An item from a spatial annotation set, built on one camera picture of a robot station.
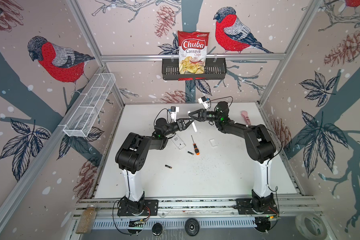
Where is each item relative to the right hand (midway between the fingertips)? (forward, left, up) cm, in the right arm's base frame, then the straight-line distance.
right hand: (187, 120), depth 85 cm
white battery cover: (-2, -17, -21) cm, 27 cm away
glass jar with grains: (-48, +45, -15) cm, 67 cm away
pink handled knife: (+22, -42, -19) cm, 51 cm away
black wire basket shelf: (+32, -17, +14) cm, 39 cm away
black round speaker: (-49, -4, -9) cm, 50 cm away
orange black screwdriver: (-8, -6, -19) cm, 22 cm away
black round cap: (-50, +11, -10) cm, 52 cm away
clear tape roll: (-44, -61, -24) cm, 79 cm away
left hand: (-2, -3, +1) cm, 4 cm away
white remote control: (-3, -4, +1) cm, 5 cm away
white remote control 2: (-4, +6, -20) cm, 21 cm away
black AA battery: (-10, -1, -20) cm, 23 cm away
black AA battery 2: (-20, +12, -20) cm, 30 cm away
